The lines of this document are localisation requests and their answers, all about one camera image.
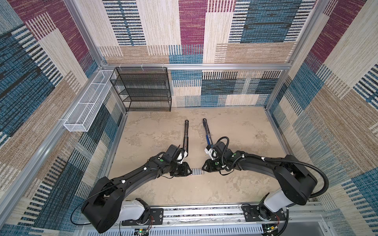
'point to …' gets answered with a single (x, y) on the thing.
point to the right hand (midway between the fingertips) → (206, 170)
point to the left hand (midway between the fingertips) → (191, 171)
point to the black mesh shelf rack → (144, 88)
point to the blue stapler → (209, 140)
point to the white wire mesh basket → (79, 118)
